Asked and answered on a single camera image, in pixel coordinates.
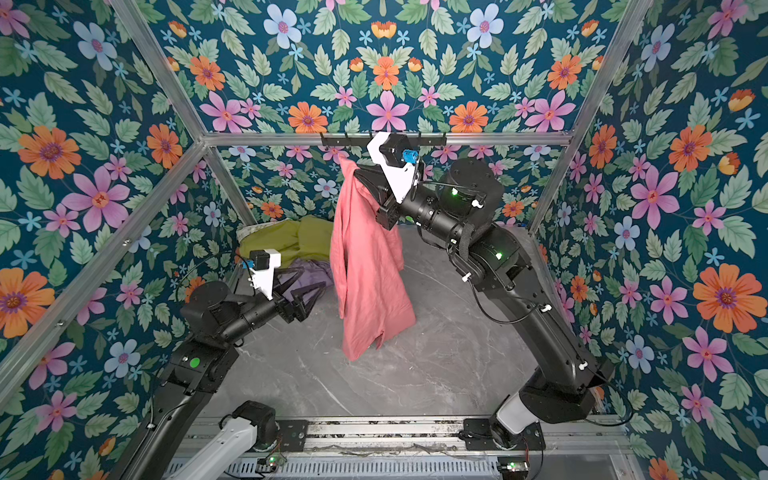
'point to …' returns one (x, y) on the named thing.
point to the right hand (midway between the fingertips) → (363, 160)
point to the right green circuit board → (513, 467)
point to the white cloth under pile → (244, 230)
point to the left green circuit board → (273, 460)
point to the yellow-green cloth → (309, 237)
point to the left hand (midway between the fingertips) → (314, 273)
